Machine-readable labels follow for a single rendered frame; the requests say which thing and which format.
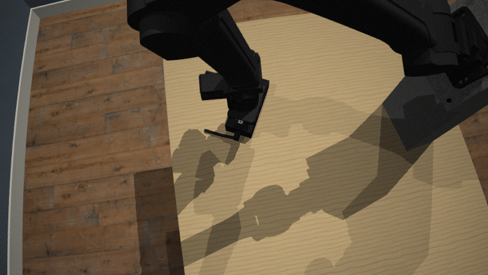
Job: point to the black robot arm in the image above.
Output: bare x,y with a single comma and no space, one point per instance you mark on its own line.
182,29

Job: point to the black power strip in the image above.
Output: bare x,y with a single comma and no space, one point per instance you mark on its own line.
239,127

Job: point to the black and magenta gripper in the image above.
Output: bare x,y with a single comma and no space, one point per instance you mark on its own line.
250,110

